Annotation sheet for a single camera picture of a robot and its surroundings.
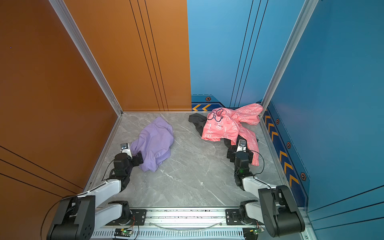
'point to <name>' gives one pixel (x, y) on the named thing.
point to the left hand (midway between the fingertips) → (132, 151)
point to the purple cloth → (155, 142)
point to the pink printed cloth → (223, 124)
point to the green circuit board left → (121, 232)
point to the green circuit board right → (255, 232)
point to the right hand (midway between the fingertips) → (238, 148)
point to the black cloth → (199, 120)
